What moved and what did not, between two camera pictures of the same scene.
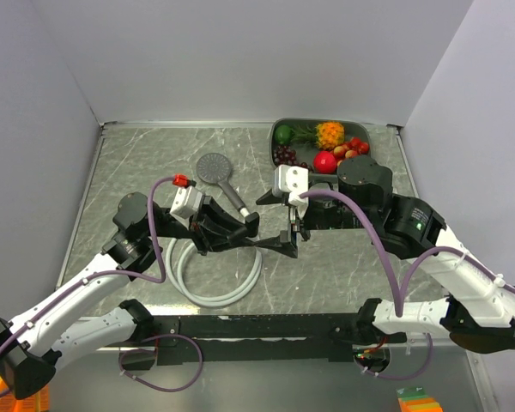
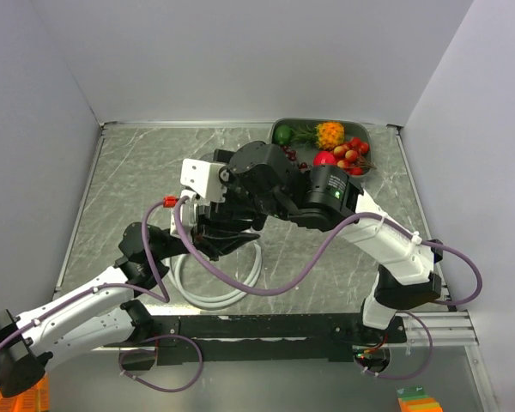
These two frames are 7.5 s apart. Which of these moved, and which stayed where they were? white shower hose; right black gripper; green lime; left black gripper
Moved: right black gripper
Stayed: left black gripper; green lime; white shower hose
